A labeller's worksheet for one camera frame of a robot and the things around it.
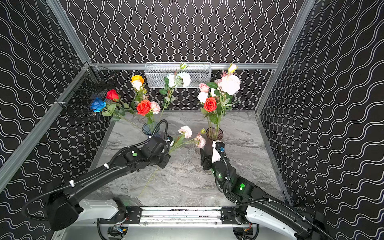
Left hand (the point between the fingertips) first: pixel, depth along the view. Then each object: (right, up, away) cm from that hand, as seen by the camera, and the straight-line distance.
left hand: (171, 156), depth 77 cm
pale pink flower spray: (-9, +25, +1) cm, 27 cm away
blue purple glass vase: (-14, +14, +9) cm, 22 cm away
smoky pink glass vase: (+22, +11, +4) cm, 25 cm away
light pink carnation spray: (+7, +12, +5) cm, 15 cm away
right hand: (+18, +5, -5) cm, 19 cm away
